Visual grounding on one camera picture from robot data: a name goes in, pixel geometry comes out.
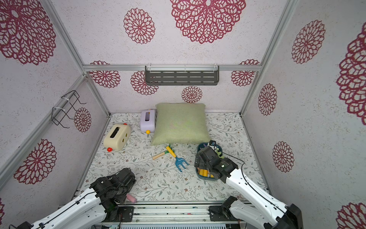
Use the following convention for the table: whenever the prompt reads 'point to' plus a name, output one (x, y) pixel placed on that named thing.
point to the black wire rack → (60, 110)
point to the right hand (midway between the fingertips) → (202, 158)
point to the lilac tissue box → (147, 120)
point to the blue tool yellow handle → (178, 161)
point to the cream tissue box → (117, 136)
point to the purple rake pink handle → (131, 198)
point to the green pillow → (181, 123)
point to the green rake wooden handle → (159, 154)
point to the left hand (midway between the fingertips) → (132, 188)
